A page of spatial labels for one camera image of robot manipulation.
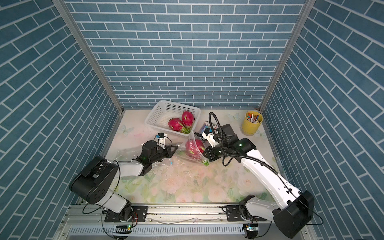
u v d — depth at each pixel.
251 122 0.97
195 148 0.70
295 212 0.37
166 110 1.16
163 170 0.89
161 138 0.82
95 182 0.45
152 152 0.71
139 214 0.73
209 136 0.67
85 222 0.72
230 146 0.56
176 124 1.02
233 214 0.73
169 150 0.80
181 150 0.94
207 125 1.09
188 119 1.05
